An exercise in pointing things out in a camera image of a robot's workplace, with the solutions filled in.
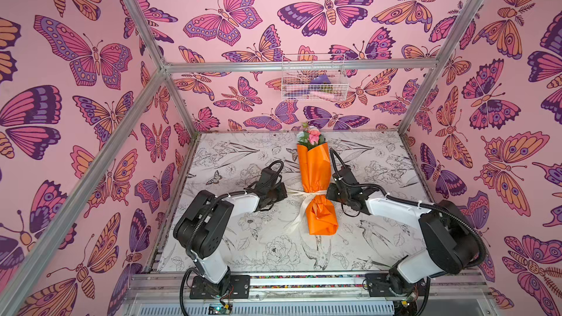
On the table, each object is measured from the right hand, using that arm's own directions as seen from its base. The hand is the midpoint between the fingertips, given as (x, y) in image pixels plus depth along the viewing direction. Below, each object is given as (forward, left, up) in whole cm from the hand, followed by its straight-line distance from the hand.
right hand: (329, 187), depth 92 cm
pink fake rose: (+29, +5, +3) cm, 30 cm away
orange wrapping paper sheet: (+7, +6, +2) cm, 9 cm away
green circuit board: (-41, +40, -8) cm, 58 cm away
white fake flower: (+31, +10, -1) cm, 32 cm away
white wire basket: (+38, +6, +28) cm, 48 cm away
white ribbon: (-3, +9, -2) cm, 10 cm away
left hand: (+1, +17, -2) cm, 17 cm away
